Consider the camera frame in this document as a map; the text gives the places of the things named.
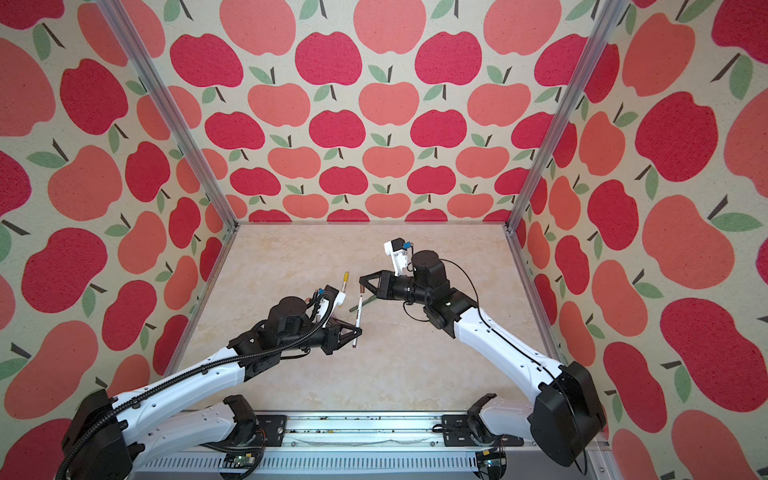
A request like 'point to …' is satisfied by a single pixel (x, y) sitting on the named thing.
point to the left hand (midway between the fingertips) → (363, 336)
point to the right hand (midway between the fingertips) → (367, 278)
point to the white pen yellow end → (345, 279)
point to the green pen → (363, 303)
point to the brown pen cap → (362, 288)
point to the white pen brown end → (354, 345)
